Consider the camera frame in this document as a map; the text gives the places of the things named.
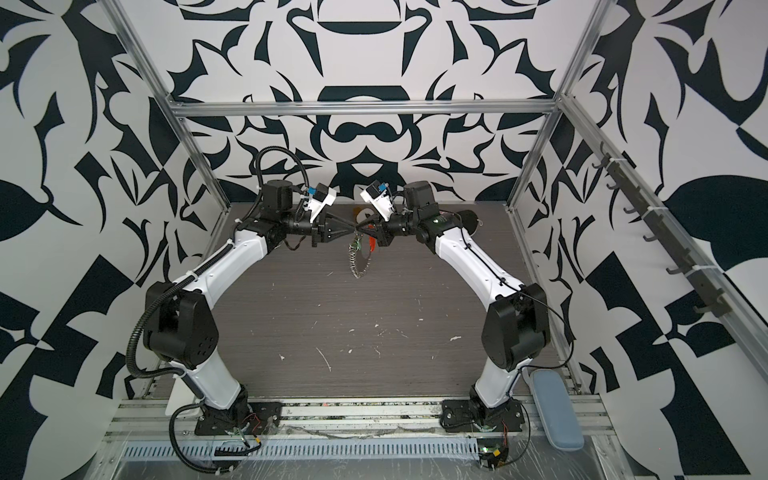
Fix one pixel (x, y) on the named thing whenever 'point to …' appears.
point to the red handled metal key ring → (353, 258)
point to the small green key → (356, 243)
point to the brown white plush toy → (361, 213)
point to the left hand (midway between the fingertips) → (355, 221)
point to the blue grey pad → (559, 423)
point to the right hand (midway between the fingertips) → (360, 224)
